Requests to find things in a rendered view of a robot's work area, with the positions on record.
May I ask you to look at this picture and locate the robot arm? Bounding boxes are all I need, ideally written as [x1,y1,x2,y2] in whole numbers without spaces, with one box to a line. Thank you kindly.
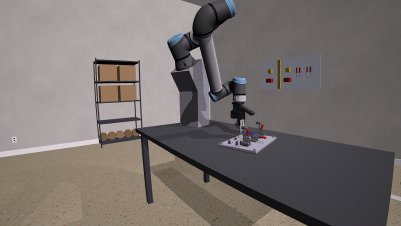
[167,0,246,102]

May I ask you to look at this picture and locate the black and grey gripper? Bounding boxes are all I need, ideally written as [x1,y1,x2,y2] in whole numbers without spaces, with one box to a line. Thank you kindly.
[230,102,245,133]

